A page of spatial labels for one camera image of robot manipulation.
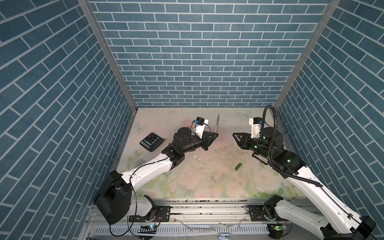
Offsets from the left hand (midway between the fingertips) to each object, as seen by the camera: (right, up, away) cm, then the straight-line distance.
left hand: (217, 136), depth 72 cm
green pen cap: (+14, -21, +19) cm, 32 cm away
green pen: (0, +6, -1) cm, 6 cm away
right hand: (+7, +2, -2) cm, 7 cm away
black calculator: (-41, -6, +27) cm, 50 cm away
